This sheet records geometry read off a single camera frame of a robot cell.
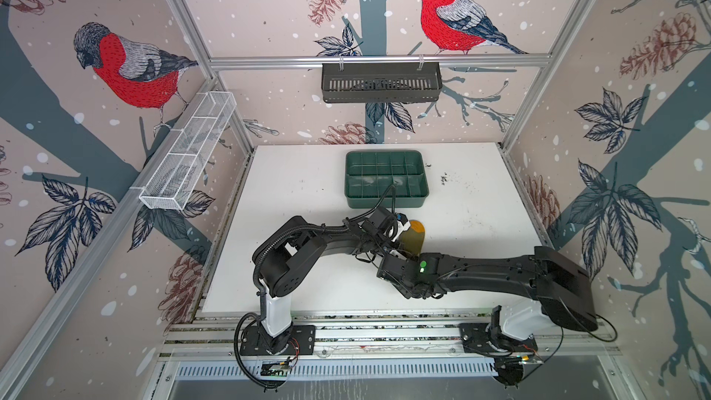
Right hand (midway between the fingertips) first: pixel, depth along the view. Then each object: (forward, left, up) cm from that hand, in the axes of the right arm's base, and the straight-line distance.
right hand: (403, 277), depth 83 cm
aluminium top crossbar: (+116, +59, +11) cm, 130 cm away
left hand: (+6, -1, 0) cm, 6 cm away
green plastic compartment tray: (+39, +12, +2) cm, 41 cm away
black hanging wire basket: (+66, +6, +27) cm, 71 cm away
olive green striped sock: (+14, -4, -2) cm, 14 cm away
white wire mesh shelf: (+17, +63, +31) cm, 72 cm away
